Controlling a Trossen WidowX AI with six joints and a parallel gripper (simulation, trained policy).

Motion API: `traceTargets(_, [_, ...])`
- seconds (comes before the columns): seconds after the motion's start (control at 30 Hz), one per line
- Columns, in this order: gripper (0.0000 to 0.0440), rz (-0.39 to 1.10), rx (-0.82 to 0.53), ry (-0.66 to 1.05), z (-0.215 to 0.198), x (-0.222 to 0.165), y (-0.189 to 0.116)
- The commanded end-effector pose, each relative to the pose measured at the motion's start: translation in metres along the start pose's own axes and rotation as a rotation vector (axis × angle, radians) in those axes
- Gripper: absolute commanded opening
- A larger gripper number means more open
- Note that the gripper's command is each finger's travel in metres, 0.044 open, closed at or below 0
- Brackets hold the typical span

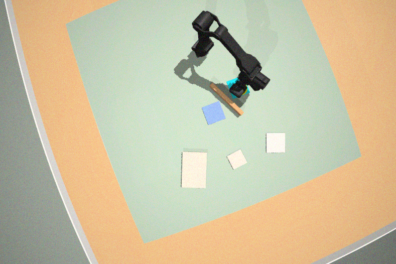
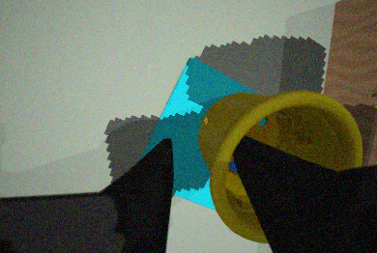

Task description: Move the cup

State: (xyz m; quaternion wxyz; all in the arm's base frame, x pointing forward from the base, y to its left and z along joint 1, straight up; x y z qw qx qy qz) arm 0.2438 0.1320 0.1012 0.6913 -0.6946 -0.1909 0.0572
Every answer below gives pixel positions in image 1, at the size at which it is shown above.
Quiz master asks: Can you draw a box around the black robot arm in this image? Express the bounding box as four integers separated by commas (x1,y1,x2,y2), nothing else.
191,11,270,91

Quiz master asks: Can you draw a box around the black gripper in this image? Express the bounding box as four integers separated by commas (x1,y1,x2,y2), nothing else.
229,73,250,98

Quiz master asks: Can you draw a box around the white flat square tile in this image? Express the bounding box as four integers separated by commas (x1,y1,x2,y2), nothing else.
227,150,247,169
266,133,285,153

